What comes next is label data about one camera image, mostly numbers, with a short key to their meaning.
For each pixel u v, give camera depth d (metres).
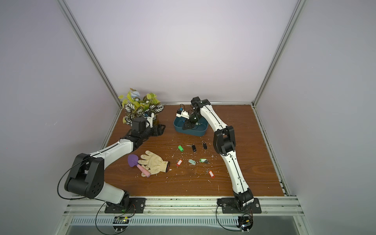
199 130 0.94
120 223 0.72
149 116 0.81
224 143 0.65
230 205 0.73
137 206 0.73
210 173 0.84
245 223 0.70
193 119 0.87
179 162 0.88
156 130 0.80
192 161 0.89
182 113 0.88
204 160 0.89
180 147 0.95
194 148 0.95
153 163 0.87
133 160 0.87
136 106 0.87
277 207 0.74
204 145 0.97
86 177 0.44
